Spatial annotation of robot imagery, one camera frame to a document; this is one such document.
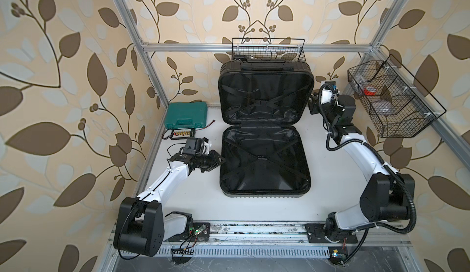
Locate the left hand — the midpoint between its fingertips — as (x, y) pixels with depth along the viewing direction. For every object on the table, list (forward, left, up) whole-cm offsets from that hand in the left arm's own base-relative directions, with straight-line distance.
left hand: (221, 159), depth 83 cm
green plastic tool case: (+35, +25, -8) cm, 44 cm away
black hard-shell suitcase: (+22, -20, +14) cm, 33 cm away
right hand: (+22, -40, +21) cm, 50 cm away
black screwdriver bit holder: (+22, +26, -10) cm, 35 cm away
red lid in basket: (+23, -67, +23) cm, 74 cm away
